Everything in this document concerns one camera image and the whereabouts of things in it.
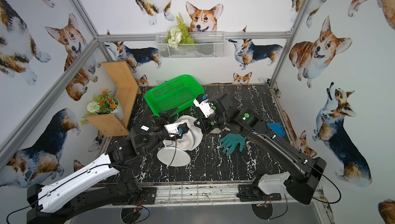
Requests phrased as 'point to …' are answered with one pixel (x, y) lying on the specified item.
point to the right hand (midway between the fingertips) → (198, 117)
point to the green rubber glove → (230, 142)
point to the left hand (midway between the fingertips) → (177, 109)
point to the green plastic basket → (178, 93)
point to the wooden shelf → (127, 90)
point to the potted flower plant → (103, 104)
